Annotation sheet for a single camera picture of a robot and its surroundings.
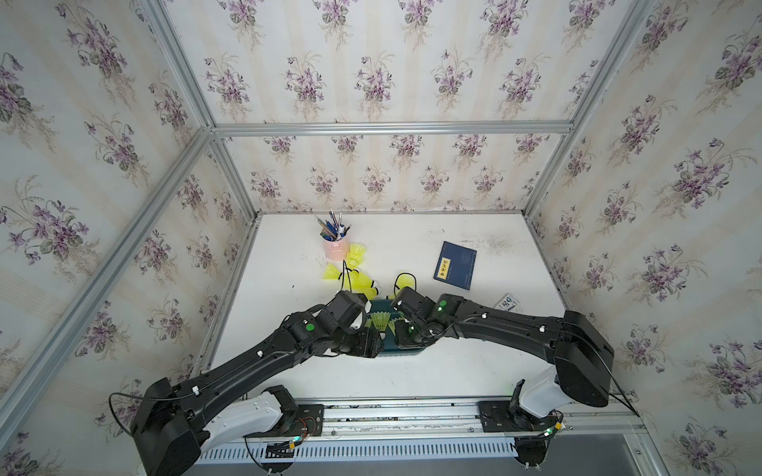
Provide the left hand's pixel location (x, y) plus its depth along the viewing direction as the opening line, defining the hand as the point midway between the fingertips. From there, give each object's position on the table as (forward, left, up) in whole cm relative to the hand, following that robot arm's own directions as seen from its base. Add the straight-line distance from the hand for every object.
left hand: (380, 349), depth 74 cm
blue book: (+34, -27, -11) cm, 45 cm away
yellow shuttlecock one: (+35, +8, -7) cm, 37 cm away
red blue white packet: (+18, -41, -9) cm, 46 cm away
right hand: (+3, -6, -5) cm, 8 cm away
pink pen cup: (+37, +15, -1) cm, 40 cm away
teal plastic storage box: (0, -2, +2) cm, 3 cm away
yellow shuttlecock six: (+11, 0, -7) cm, 13 cm away
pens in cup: (+42, +16, -1) cm, 45 cm away
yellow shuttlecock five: (+29, +16, -8) cm, 35 cm away
